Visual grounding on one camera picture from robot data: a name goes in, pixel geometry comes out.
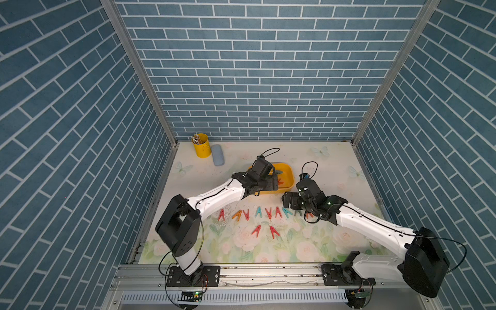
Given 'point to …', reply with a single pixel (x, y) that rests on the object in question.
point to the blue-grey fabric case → (217, 155)
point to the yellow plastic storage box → (285, 179)
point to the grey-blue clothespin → (278, 172)
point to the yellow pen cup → (203, 150)
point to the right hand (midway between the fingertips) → (291, 199)
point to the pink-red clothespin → (278, 211)
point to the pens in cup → (196, 139)
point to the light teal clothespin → (286, 212)
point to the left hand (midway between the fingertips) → (275, 183)
